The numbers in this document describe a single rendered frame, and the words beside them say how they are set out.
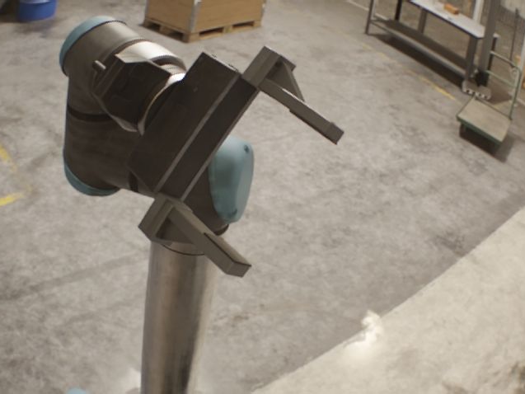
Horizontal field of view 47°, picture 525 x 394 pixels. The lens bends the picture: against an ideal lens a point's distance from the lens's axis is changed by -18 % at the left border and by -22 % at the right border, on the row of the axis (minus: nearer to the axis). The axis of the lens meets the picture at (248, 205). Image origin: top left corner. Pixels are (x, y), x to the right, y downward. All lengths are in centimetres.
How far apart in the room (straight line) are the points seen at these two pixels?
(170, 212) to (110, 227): 371
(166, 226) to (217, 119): 10
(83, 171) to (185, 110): 22
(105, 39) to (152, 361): 45
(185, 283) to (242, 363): 276
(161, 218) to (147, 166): 5
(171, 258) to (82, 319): 287
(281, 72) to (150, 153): 14
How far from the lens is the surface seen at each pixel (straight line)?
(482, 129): 668
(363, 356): 381
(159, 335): 90
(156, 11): 752
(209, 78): 63
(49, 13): 809
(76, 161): 82
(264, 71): 61
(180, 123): 63
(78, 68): 75
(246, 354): 365
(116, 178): 80
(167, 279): 84
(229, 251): 60
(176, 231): 63
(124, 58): 62
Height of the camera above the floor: 259
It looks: 33 degrees down
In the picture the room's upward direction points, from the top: 12 degrees clockwise
